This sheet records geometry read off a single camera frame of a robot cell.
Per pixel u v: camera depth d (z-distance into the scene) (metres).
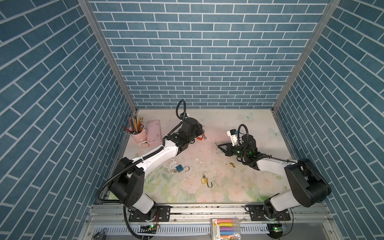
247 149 0.71
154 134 1.05
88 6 0.71
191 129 0.65
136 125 0.96
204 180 0.85
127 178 0.48
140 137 0.98
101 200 0.42
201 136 1.02
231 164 0.91
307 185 0.45
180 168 0.89
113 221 0.71
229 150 0.77
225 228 0.68
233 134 0.80
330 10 0.72
